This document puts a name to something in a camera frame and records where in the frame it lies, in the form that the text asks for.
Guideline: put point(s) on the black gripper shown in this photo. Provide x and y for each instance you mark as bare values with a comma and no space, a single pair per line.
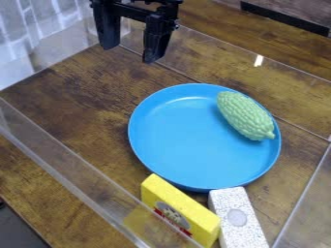
159,13

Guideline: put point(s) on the white speckled block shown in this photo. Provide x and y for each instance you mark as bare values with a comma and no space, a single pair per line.
241,227

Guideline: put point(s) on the blue round plastic tray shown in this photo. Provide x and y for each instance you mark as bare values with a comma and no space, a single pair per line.
185,142

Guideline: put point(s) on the green bumpy bitter melon toy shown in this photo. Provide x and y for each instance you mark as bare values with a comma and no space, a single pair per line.
246,116

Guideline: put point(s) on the yellow box with label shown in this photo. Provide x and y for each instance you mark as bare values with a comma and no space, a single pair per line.
194,219

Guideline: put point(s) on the clear acrylic enclosure wall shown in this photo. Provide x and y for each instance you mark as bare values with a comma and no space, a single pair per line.
70,175

